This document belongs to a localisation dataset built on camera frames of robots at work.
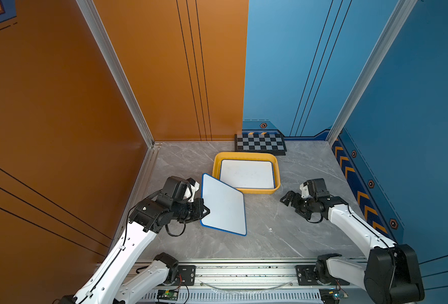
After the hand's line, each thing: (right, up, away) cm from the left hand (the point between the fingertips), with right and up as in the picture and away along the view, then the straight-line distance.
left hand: (211, 207), depth 69 cm
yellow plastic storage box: (+31, +19, +36) cm, 51 cm away
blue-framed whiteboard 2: (+5, -3, +15) cm, 16 cm away
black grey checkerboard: (+30, +28, +47) cm, 62 cm away
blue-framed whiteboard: (+17, +10, +33) cm, 38 cm away
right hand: (+33, -3, +17) cm, 38 cm away
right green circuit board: (+44, -33, +1) cm, 55 cm away
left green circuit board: (-17, -34, +3) cm, 38 cm away
